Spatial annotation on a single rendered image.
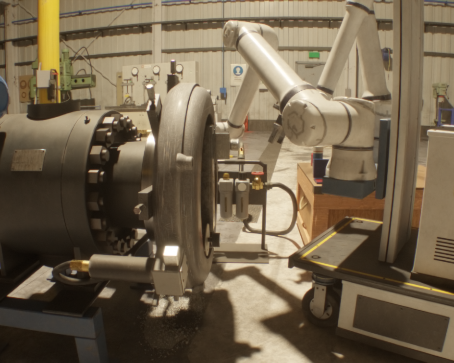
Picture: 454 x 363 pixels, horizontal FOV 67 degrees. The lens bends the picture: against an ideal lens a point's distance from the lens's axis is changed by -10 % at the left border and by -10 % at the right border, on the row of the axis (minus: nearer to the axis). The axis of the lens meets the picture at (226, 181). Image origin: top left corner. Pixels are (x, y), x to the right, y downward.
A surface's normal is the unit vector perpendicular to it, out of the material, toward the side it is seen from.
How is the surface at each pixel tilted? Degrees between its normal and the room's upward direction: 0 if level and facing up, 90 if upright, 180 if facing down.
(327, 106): 38
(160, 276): 112
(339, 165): 68
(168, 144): 60
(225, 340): 0
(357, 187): 90
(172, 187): 77
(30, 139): 46
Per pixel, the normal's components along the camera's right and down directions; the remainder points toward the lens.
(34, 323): -0.07, 0.21
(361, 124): 0.46, 0.19
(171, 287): -0.06, 0.56
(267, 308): 0.00, -0.98
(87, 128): -0.04, -0.66
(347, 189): -0.61, 0.16
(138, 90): -0.34, 0.19
